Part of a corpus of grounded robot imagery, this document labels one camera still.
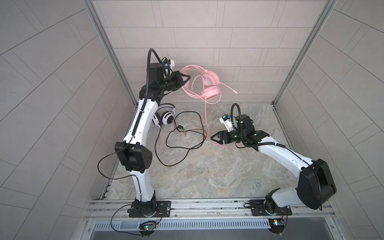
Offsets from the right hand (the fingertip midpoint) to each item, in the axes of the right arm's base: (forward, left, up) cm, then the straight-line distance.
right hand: (215, 137), depth 79 cm
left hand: (+19, +9, +28) cm, 35 cm away
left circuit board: (-36, +34, -13) cm, 51 cm away
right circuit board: (-38, -25, -19) cm, 49 cm away
